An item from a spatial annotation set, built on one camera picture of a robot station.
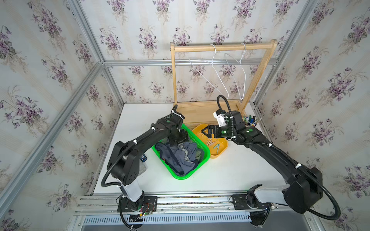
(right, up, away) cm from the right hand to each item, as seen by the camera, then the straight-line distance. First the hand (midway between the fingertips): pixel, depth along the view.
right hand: (210, 131), depth 79 cm
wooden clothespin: (+3, -9, +17) cm, 19 cm away
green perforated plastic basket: (-8, -6, +11) cm, 15 cm away
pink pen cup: (+29, +3, +14) cm, 32 cm away
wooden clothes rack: (-8, +12, +37) cm, 40 cm away
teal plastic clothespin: (+7, -12, +15) cm, 20 cm away
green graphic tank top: (-5, -15, +7) cm, 18 cm away
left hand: (-14, -8, +7) cm, 17 cm away
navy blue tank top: (-16, -14, -2) cm, 21 cm away
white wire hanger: (+9, +39, +24) cm, 47 cm away
